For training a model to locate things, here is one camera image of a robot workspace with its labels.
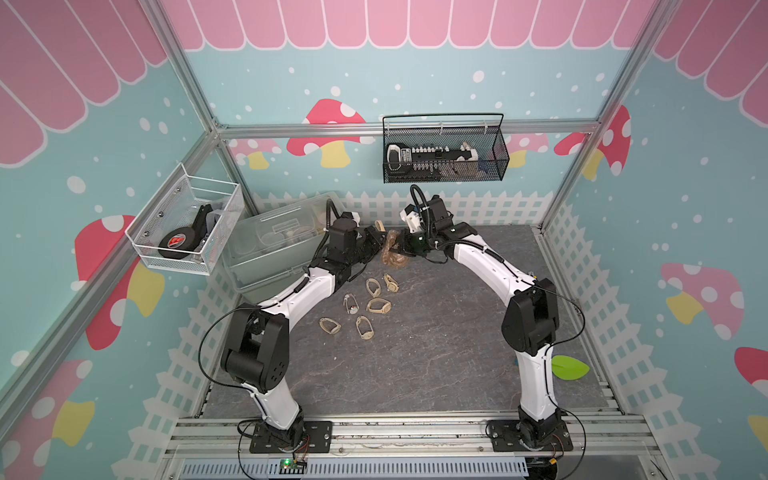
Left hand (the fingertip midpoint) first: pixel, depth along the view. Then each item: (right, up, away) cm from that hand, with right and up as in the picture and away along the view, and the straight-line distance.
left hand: (392, 237), depth 86 cm
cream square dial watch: (-4, +5, +12) cm, 14 cm away
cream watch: (-5, -17, +13) cm, 22 cm away
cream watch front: (-14, -21, +11) cm, 27 cm away
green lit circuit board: (-25, -57, -13) cm, 64 cm away
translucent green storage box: (-36, 0, +7) cm, 36 cm away
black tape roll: (-50, -1, -16) cm, 53 cm away
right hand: (-2, -3, +1) cm, 3 cm away
